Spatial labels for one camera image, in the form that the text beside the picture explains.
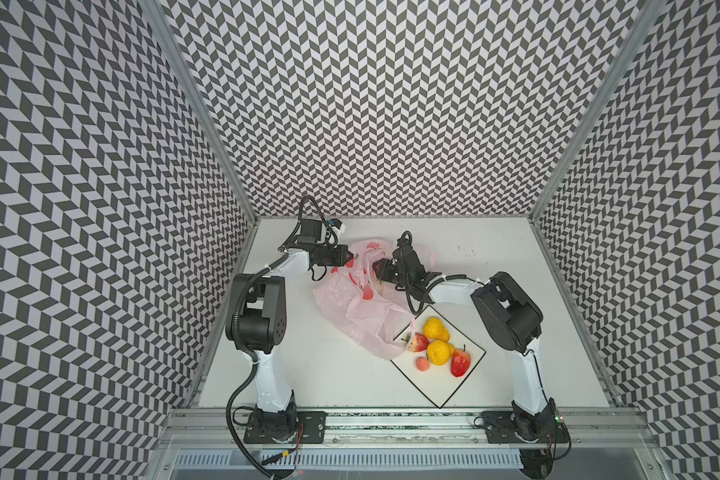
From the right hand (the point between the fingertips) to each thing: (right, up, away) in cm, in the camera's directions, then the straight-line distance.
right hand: (375, 272), depth 98 cm
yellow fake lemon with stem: (+17, -14, -15) cm, 27 cm away
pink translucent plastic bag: (+1, -10, -17) cm, 20 cm away
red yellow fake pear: (+23, -22, -20) cm, 37 cm away
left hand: (-8, +6, -2) cm, 10 cm away
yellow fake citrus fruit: (+17, -20, -19) cm, 32 cm away
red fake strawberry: (+12, -18, -16) cm, 27 cm away
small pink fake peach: (+13, -23, -18) cm, 32 cm away
